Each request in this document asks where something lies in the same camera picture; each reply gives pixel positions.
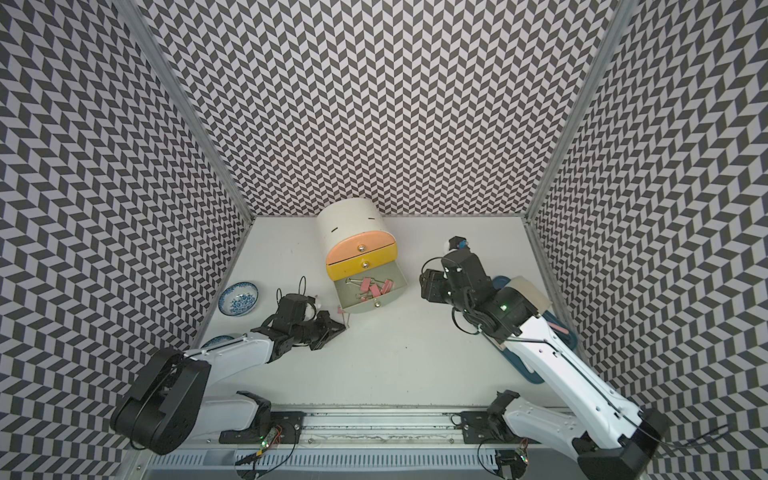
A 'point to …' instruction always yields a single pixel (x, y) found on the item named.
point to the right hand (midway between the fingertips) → (432, 285)
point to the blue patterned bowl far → (238, 298)
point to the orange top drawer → (357, 244)
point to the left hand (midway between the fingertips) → (346, 329)
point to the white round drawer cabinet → (340, 217)
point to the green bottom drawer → (346, 292)
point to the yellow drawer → (371, 258)
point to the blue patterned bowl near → (215, 339)
